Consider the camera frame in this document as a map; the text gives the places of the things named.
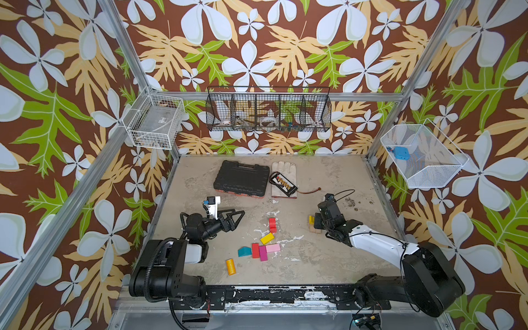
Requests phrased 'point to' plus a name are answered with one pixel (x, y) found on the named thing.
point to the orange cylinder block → (231, 266)
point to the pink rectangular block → (273, 247)
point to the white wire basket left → (153, 120)
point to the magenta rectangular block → (263, 253)
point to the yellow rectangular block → (267, 238)
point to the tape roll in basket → (268, 121)
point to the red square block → (255, 250)
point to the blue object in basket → (401, 153)
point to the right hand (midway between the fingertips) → (317, 215)
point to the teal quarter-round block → (244, 251)
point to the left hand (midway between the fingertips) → (238, 210)
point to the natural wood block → (314, 230)
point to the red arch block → (273, 225)
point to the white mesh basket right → (424, 156)
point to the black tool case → (250, 181)
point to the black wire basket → (268, 108)
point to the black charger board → (283, 183)
